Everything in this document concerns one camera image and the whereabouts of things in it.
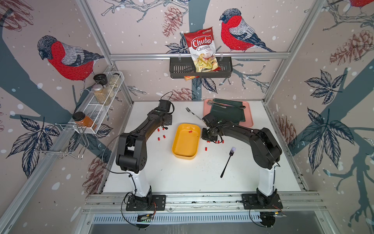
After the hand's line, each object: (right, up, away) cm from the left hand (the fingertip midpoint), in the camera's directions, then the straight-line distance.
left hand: (168, 117), depth 95 cm
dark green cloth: (+46, +5, +20) cm, 50 cm away
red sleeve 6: (+27, -16, 0) cm, 32 cm away
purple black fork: (+42, -23, -3) cm, 48 cm away
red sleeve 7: (+33, -13, -18) cm, 40 cm away
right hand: (+23, -13, 0) cm, 27 cm away
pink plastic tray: (+59, -4, +12) cm, 60 cm away
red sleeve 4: (-7, -15, +3) cm, 17 cm away
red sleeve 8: (+15, -11, +6) cm, 19 cm away
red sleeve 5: (+25, -21, -1) cm, 33 cm away
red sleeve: (0, -6, -16) cm, 17 cm away
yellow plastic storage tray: (+12, -19, 0) cm, 22 cm away
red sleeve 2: (-8, -9, +7) cm, 15 cm away
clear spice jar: (-31, +22, -10) cm, 40 cm away
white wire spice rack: (-35, +8, -19) cm, 41 cm away
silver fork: (+13, +5, +20) cm, 24 cm away
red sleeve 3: (-4, -14, +4) cm, 15 cm away
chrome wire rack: (-36, -8, -38) cm, 53 cm away
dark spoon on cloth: (+32, +11, +23) cm, 41 cm away
